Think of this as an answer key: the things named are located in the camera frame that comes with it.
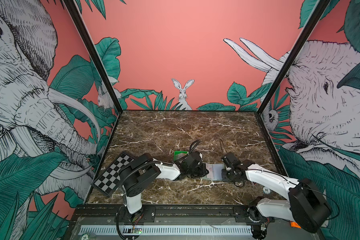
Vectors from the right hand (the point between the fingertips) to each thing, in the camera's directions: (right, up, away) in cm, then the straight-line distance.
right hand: (224, 175), depth 86 cm
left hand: (-8, +3, -3) cm, 9 cm away
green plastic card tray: (-27, +11, +7) cm, 30 cm away
